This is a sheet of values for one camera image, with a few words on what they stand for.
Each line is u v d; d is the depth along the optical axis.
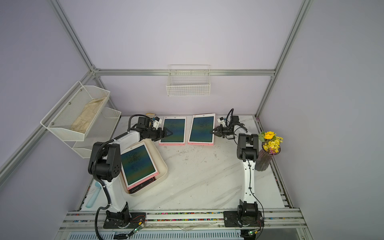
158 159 0.95
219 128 1.02
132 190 0.82
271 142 0.74
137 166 0.90
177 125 1.14
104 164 0.53
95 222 0.72
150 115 1.23
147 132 0.84
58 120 0.67
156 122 0.91
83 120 0.77
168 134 0.88
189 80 0.95
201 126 1.12
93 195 0.81
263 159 0.82
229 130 0.95
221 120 1.07
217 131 1.02
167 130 0.89
